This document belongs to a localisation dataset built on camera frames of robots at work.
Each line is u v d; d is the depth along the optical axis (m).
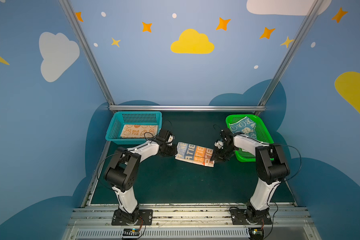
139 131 1.08
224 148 0.84
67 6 0.68
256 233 0.73
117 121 1.08
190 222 0.74
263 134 1.01
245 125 1.08
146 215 0.75
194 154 0.97
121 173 0.48
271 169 0.51
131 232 0.73
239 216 0.75
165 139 0.78
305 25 0.75
